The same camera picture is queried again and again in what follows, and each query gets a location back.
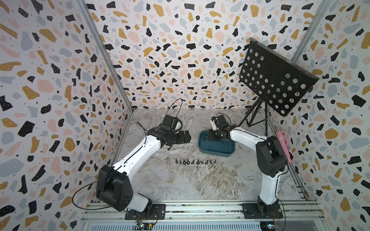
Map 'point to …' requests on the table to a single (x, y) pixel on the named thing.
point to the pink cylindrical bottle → (281, 136)
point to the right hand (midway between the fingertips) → (208, 135)
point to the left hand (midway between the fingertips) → (185, 137)
